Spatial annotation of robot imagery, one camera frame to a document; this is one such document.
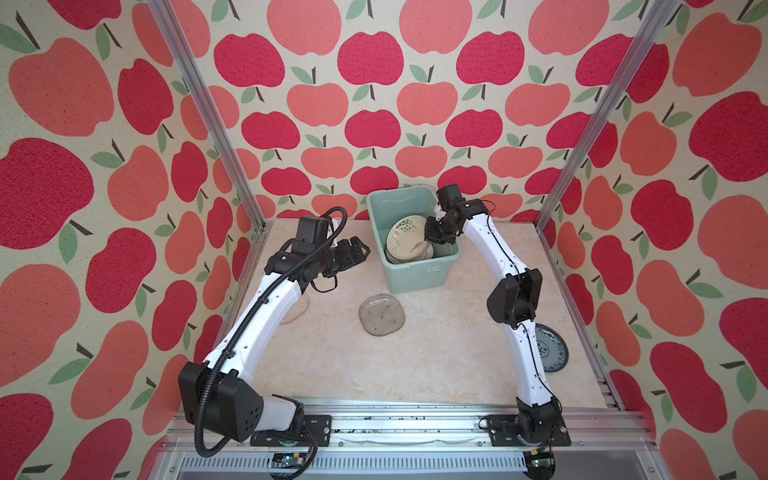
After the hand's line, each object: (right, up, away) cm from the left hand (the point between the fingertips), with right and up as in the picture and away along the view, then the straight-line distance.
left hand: (365, 255), depth 77 cm
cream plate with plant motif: (+13, +6, +27) cm, 30 cm away
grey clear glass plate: (+4, -19, +18) cm, 27 cm away
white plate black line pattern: (+21, 0, +27) cm, 34 cm away
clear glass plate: (-24, -18, +18) cm, 35 cm away
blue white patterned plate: (+57, -29, +11) cm, 64 cm away
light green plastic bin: (+5, +18, +34) cm, 39 cm away
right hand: (+21, +7, +21) cm, 30 cm away
